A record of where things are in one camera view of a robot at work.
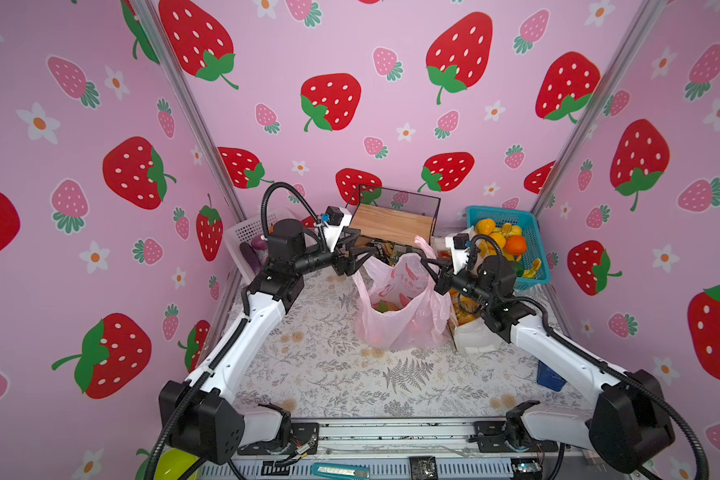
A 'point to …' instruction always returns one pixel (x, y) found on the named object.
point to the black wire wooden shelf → (393, 217)
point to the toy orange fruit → (515, 245)
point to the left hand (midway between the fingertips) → (366, 239)
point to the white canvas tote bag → (472, 331)
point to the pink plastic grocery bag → (399, 307)
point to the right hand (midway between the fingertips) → (422, 260)
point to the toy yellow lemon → (485, 226)
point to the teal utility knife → (340, 471)
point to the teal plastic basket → (530, 232)
